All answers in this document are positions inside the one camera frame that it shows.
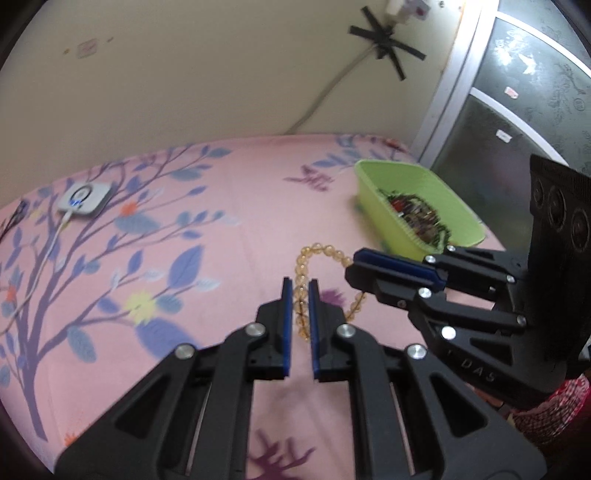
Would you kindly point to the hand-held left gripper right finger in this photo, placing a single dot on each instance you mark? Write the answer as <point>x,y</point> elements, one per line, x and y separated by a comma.
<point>315,332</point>

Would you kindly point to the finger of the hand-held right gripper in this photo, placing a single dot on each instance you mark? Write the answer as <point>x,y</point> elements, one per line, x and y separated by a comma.
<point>383,288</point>
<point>397,265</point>

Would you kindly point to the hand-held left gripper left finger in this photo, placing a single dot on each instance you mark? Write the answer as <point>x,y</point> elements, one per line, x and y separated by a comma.
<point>287,323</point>

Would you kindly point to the pile of bead jewelry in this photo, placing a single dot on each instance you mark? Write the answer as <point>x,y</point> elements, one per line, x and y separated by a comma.
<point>415,214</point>

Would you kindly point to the green plastic basket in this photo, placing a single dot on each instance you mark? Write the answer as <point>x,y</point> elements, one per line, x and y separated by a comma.
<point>443,194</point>

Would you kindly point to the red checkered cloth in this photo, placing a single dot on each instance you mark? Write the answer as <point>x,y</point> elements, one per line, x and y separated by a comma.
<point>554,410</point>

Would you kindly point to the white glass sticker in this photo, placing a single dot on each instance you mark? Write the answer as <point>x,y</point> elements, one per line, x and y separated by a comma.
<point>504,135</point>

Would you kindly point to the pink tree-print bedsheet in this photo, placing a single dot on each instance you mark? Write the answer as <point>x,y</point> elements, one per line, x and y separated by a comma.
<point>161,240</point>

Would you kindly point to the pink glass sticker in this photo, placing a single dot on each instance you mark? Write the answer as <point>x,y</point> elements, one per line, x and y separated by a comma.
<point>510,92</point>

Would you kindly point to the black tape cross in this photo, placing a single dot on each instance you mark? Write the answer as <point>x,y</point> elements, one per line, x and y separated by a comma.
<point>385,39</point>

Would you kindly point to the white square charger device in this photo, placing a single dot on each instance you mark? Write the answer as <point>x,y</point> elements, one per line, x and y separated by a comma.
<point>85,198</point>

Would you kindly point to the white window frame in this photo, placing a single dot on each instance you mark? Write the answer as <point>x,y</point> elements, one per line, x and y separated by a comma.
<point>452,83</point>

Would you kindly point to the white wall power strip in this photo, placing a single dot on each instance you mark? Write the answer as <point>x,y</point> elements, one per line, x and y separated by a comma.
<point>408,8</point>

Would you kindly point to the small wall sticker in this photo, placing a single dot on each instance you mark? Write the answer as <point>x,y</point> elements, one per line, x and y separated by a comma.
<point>86,49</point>

